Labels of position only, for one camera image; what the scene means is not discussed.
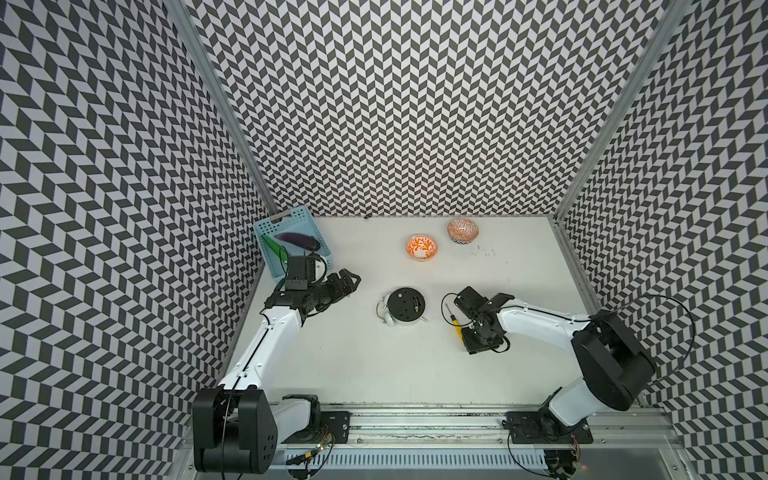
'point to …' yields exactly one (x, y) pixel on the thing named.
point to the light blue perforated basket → (298, 220)
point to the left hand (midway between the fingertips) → (349, 288)
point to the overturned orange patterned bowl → (463, 231)
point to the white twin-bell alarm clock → (401, 306)
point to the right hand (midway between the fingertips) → (476, 352)
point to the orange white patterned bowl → (422, 247)
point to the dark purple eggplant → (302, 240)
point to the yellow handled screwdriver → (456, 324)
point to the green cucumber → (280, 250)
